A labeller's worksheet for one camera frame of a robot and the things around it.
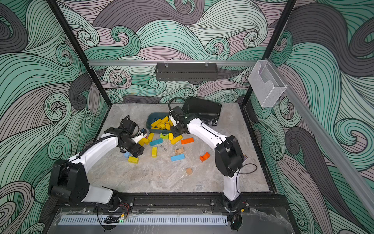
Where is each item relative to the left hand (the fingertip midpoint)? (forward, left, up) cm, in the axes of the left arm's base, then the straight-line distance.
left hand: (135, 146), depth 86 cm
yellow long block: (+9, -24, -8) cm, 27 cm away
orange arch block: (-3, -43, -7) cm, 43 cm away
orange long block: (+9, -32, -9) cm, 34 cm away
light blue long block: (-3, -25, -8) cm, 27 cm away
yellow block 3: (-1, -11, -6) cm, 12 cm away
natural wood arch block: (+1, -26, -9) cm, 28 cm away
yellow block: (+24, -8, -8) cm, 26 cm away
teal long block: (+8, -10, -9) cm, 16 cm away
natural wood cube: (-12, -33, -9) cm, 36 cm away
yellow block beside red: (+11, -7, -7) cm, 14 cm away
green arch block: (+11, -17, -7) cm, 22 cm away
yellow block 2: (-5, +2, -7) cm, 9 cm away
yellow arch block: (0, -6, +7) cm, 9 cm away
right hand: (+9, -24, +3) cm, 26 cm away
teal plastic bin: (+28, -6, -5) cm, 29 cm away
